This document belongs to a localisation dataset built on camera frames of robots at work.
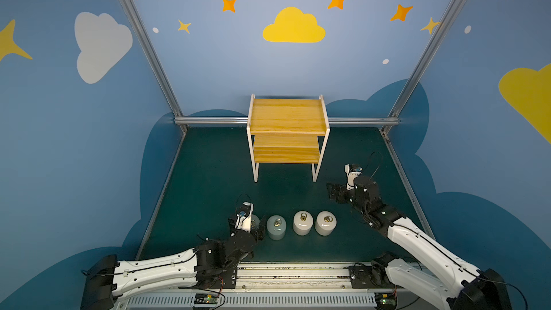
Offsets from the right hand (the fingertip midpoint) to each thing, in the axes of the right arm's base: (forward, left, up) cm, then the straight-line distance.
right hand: (340, 181), depth 84 cm
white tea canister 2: (-14, +6, -7) cm, 17 cm away
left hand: (-14, +32, -3) cm, 35 cm away
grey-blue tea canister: (-18, +24, -6) cm, 30 cm away
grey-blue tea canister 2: (-18, +32, -1) cm, 36 cm away
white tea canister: (-15, +14, -6) cm, 22 cm away
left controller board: (-40, +47, -15) cm, 63 cm away
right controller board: (-37, -15, -17) cm, 43 cm away
